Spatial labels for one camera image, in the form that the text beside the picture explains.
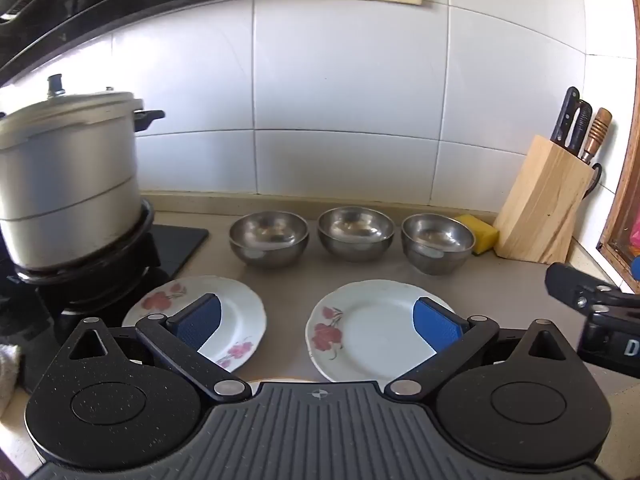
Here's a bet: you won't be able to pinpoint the black handled knife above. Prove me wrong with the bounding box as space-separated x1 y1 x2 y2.
550 86 581 144
570 101 594 154

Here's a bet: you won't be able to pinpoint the white floral plate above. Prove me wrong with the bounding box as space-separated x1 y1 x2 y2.
305 280 472 387
121 275 266 374

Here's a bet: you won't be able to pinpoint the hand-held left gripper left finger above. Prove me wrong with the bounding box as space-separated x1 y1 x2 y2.
65 292 252 404

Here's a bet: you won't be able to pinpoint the black handled scissors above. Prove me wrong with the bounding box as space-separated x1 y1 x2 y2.
584 162 604 197

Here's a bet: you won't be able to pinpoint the black gas stove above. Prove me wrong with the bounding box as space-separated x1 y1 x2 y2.
0 199 210 396

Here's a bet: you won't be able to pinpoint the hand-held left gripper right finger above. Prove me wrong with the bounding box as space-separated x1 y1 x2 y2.
384 296 577 404

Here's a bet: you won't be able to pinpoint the yellow sponge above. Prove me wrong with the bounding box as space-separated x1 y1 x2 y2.
453 213 500 256

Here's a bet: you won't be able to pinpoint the white cloth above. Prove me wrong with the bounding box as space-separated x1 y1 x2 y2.
0 342 24 417

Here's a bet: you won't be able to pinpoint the wooden knife block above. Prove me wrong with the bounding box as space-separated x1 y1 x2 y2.
492 134 599 265

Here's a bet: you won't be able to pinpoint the wooden handled knife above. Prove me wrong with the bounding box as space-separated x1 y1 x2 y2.
579 107 614 164

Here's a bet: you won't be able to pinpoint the stainless steel bowl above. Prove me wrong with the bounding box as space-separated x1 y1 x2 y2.
317 206 397 263
229 211 310 267
400 213 476 276

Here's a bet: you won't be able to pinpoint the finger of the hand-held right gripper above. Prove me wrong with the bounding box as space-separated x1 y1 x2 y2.
545 262 640 319

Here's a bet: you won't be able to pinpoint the silver pressure cooker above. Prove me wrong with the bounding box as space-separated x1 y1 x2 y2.
0 74 166 272

